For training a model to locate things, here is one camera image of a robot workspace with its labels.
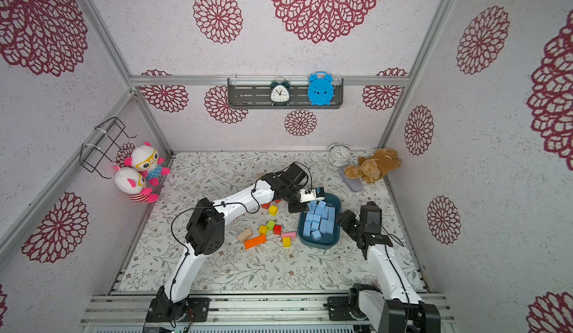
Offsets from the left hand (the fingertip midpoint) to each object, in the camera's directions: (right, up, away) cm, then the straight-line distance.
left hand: (304, 203), depth 91 cm
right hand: (+14, -4, -4) cm, 15 cm away
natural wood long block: (-24, -12, -2) cm, 27 cm away
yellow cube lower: (-17, -11, +1) cm, 21 cm away
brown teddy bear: (+29, +15, +4) cm, 32 cm away
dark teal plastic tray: (+6, -10, +1) cm, 12 cm away
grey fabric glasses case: (+24, +7, +13) cm, 28 cm away
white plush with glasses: (-66, +18, +2) cm, 69 cm away
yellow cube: (-13, -4, +8) cm, 16 cm away
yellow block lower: (-7, -15, -3) cm, 17 cm away
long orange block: (-20, -15, -2) cm, 25 cm away
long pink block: (-5, -13, -1) cm, 13 cm away
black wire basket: (-71, +22, -14) cm, 76 cm away
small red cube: (-11, -11, 0) cm, 15 cm away
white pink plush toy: (-66, +9, -7) cm, 67 cm away
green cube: (-14, -9, +2) cm, 17 cm away
